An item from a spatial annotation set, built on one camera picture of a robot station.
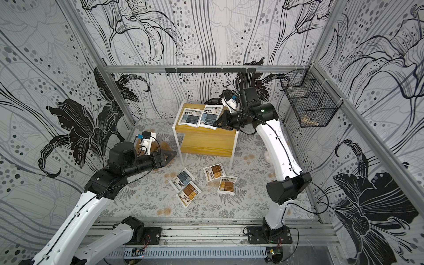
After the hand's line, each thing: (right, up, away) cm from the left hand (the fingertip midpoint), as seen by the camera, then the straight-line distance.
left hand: (176, 159), depth 66 cm
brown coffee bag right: (+22, -17, +21) cm, 34 cm away
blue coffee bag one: (+4, +18, +9) cm, 21 cm away
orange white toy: (+46, -3, +28) cm, 54 cm away
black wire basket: (+69, +28, +23) cm, 78 cm away
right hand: (+16, +15, +4) cm, 23 cm away
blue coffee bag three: (-4, -16, +23) cm, 28 cm away
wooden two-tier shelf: (+5, +7, +22) cm, 24 cm away
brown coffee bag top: (+15, -11, +25) cm, 31 cm away
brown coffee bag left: (+1, -22, +16) cm, 27 cm away
